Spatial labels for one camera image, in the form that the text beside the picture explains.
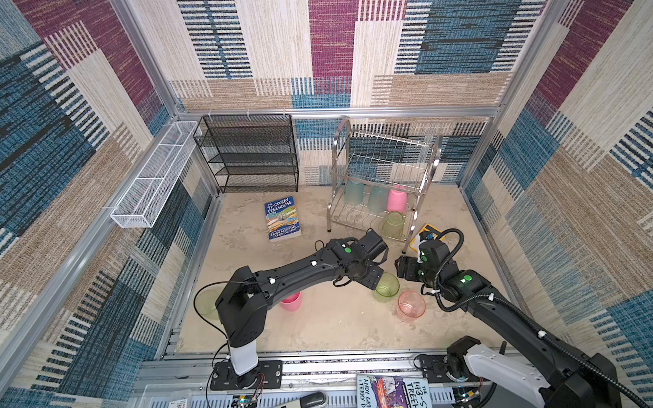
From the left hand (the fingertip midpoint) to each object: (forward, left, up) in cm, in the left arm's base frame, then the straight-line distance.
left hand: (371, 272), depth 80 cm
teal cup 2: (+34, +3, 0) cm, 34 cm away
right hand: (+2, -12, 0) cm, 12 cm away
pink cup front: (-8, +24, -3) cm, 26 cm away
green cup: (+18, -10, 0) cm, 21 cm away
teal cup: (+33, -7, -2) cm, 34 cm away
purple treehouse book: (-30, -4, -10) cm, 31 cm away
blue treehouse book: (+29, +32, -10) cm, 44 cm away
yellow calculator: (+25, -27, -11) cm, 38 cm away
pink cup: (+30, -13, +1) cm, 33 cm away
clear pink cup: (-6, -14, -11) cm, 19 cm away
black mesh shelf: (+53, +46, +5) cm, 71 cm away
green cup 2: (0, -7, -10) cm, 12 cm away
